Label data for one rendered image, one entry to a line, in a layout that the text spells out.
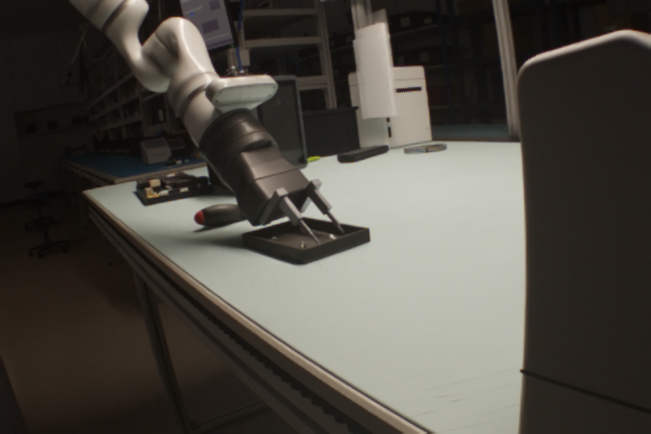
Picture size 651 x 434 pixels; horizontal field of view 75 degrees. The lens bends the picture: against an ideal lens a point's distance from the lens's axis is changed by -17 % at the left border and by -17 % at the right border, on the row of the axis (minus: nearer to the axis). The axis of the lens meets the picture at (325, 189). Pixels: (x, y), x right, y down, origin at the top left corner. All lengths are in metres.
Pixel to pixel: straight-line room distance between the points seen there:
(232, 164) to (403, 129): 0.86
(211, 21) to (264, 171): 1.80
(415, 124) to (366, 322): 1.09
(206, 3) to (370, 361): 2.12
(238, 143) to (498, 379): 0.38
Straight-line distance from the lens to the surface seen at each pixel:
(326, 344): 0.30
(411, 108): 1.37
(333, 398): 0.27
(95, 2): 0.68
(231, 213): 0.65
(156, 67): 0.67
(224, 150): 0.55
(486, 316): 0.31
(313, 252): 0.45
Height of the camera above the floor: 1.13
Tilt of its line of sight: 10 degrees down
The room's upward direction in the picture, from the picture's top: 7 degrees counter-clockwise
